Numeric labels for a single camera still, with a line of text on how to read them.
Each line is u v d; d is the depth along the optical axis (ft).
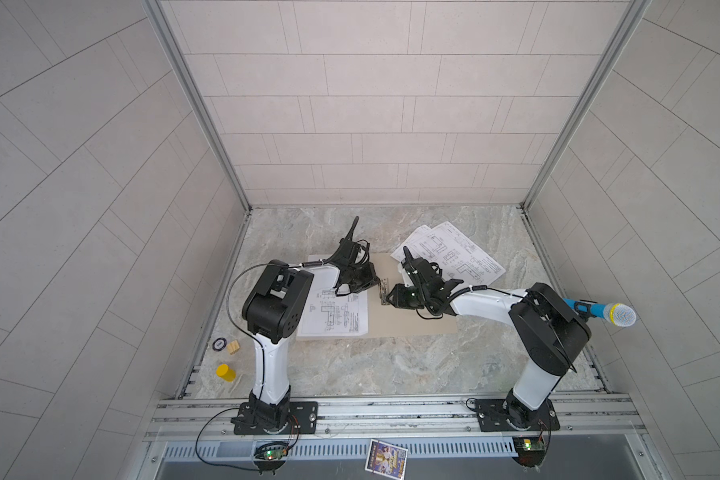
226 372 2.41
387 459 2.13
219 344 2.71
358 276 2.78
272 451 2.11
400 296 2.59
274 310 1.68
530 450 2.23
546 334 1.50
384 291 3.06
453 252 3.37
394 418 2.37
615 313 2.08
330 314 2.89
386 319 2.93
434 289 2.28
